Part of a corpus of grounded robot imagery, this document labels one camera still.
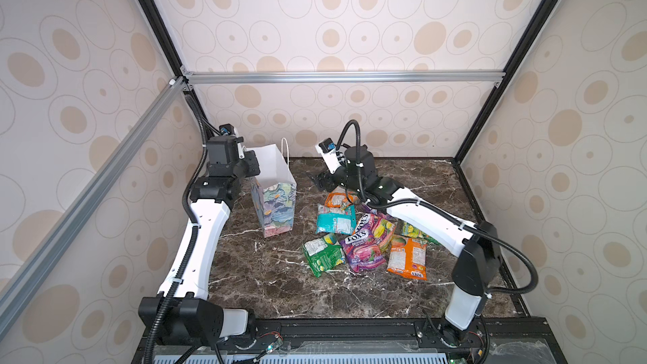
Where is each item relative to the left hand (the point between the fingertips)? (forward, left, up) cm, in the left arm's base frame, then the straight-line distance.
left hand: (256, 151), depth 74 cm
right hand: (+1, -21, -5) cm, 22 cm away
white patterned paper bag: (-6, -5, -9) cm, 12 cm away
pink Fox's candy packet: (-16, -35, -30) cm, 49 cm away
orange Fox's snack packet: (-18, -49, -32) cm, 62 cm away
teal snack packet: (-4, -26, -32) cm, 41 cm away
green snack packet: (-18, -20, -31) cm, 41 cm away
